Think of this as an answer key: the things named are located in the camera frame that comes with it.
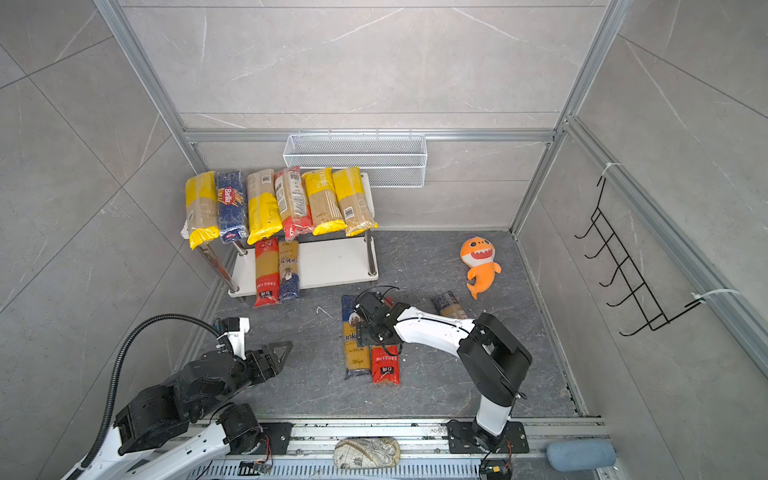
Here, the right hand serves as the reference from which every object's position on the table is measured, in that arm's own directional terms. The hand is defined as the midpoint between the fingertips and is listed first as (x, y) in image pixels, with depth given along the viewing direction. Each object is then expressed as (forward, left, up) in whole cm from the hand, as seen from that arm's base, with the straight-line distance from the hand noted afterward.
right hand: (369, 334), depth 88 cm
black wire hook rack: (-11, -59, +30) cm, 67 cm away
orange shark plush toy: (+26, -38, +5) cm, 46 cm away
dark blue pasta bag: (+15, +25, +7) cm, 30 cm away
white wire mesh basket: (+52, -9, +26) cm, 59 cm away
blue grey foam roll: (-31, -51, 0) cm, 60 cm away
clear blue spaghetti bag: (+10, -25, -1) cm, 27 cm away
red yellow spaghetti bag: (+15, +32, +7) cm, 36 cm away
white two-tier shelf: (+25, +17, +3) cm, 31 cm away
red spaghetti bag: (-9, -5, +1) cm, 11 cm away
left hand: (-10, +18, +19) cm, 28 cm away
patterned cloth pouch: (-30, 0, +1) cm, 30 cm away
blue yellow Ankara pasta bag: (-7, +3, 0) cm, 8 cm away
